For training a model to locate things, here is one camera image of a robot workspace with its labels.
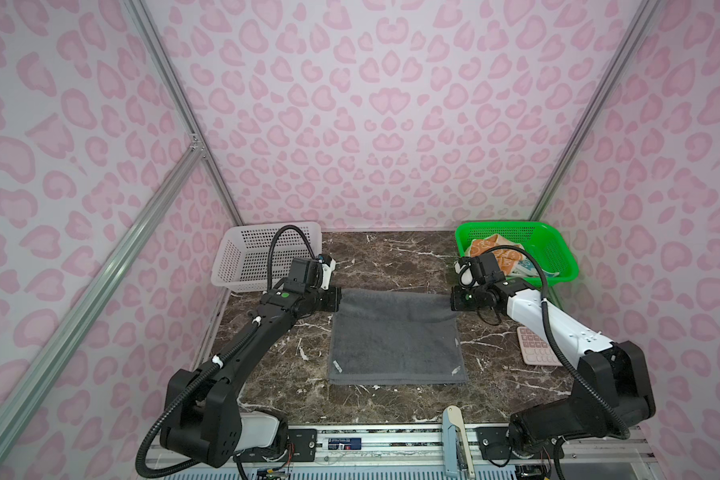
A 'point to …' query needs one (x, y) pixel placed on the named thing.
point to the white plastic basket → (242, 259)
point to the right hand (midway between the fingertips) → (453, 296)
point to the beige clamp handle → (455, 416)
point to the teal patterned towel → (525, 268)
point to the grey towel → (395, 337)
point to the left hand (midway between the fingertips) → (341, 290)
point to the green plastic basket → (537, 238)
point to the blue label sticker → (344, 444)
